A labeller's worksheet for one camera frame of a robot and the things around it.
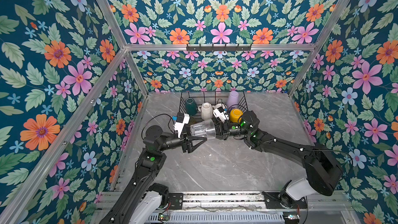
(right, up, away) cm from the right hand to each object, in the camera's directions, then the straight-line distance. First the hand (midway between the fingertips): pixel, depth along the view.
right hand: (207, 134), depth 64 cm
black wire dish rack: (+4, +18, +47) cm, 50 cm away
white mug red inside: (+7, +12, +38) cm, 41 cm away
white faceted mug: (-1, +10, +29) cm, 31 cm away
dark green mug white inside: (-11, +11, +37) cm, 41 cm away
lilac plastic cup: (+16, +17, +35) cm, 42 cm away
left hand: (0, 0, -5) cm, 5 cm away
